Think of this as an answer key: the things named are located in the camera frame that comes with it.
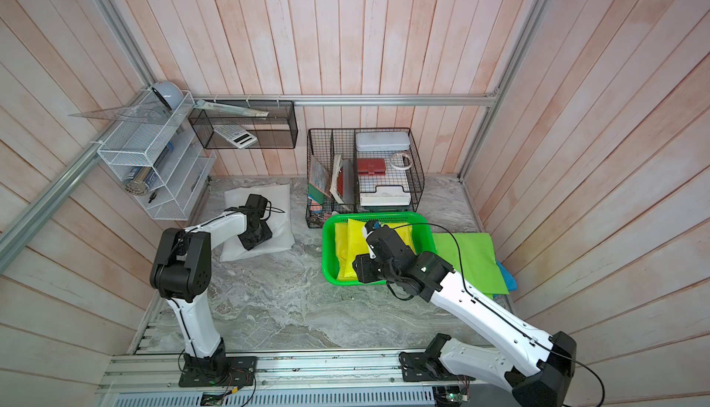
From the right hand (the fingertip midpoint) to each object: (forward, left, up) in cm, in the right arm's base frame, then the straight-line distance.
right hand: (358, 261), depth 74 cm
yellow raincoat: (+17, +6, -12) cm, 22 cm away
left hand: (+17, +35, -18) cm, 43 cm away
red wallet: (+34, -4, +4) cm, 34 cm away
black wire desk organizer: (+35, +9, -6) cm, 36 cm away
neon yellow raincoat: (+13, +1, -13) cm, 18 cm away
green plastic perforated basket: (+18, -22, -10) cm, 30 cm away
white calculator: (+43, +43, +9) cm, 62 cm away
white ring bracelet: (+36, -14, +2) cm, 39 cm away
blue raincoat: (+3, -49, -17) cm, 52 cm away
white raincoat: (+36, +33, -16) cm, 52 cm away
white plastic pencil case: (+48, -8, +4) cm, 49 cm away
